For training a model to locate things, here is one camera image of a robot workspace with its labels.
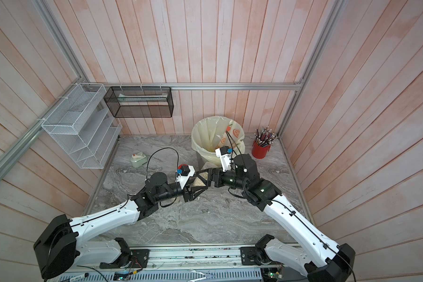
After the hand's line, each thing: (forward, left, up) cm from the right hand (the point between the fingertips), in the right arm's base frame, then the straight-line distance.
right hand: (203, 172), depth 68 cm
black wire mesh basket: (+52, +41, -2) cm, 66 cm away
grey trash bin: (+24, +4, -27) cm, 36 cm away
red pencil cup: (+29, -31, -22) cm, 48 cm away
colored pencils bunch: (+33, -33, -13) cm, 49 cm away
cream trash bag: (+32, -2, -9) cm, 33 cm away
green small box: (+22, +40, -22) cm, 51 cm away
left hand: (-2, 0, -6) cm, 7 cm away
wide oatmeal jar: (-3, +2, -2) cm, 4 cm away
